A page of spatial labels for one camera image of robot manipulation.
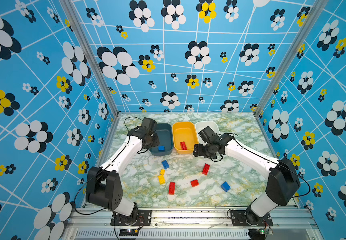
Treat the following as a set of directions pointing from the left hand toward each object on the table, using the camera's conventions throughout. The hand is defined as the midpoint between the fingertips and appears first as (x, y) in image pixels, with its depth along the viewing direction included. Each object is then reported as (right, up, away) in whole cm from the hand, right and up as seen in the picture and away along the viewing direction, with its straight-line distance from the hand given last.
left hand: (156, 141), depth 87 cm
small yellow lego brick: (+3, -18, +2) cm, 19 cm away
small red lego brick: (+22, -23, -3) cm, 33 cm away
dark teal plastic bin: (+4, +5, +21) cm, 22 cm away
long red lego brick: (+10, -26, -5) cm, 28 cm away
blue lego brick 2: (+5, -15, +4) cm, 16 cm away
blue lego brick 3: (+40, -25, -5) cm, 47 cm away
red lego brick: (+17, -4, +12) cm, 21 cm away
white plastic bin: (+30, +9, +22) cm, 38 cm away
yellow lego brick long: (+3, -22, -1) cm, 22 cm away
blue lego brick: (+2, -6, +12) cm, 13 cm away
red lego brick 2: (+30, -17, +2) cm, 34 cm away
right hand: (+25, -7, -2) cm, 26 cm away
